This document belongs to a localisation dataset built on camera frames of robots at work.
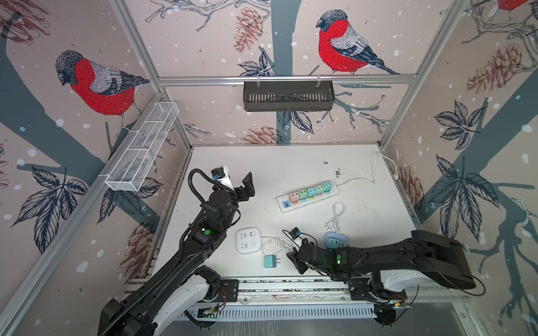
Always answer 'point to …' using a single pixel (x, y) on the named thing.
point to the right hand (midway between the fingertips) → (287, 257)
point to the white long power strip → (284, 204)
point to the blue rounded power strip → (344, 239)
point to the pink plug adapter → (294, 197)
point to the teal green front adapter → (270, 261)
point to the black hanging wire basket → (288, 96)
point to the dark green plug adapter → (302, 194)
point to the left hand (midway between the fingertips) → (240, 175)
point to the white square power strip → (249, 240)
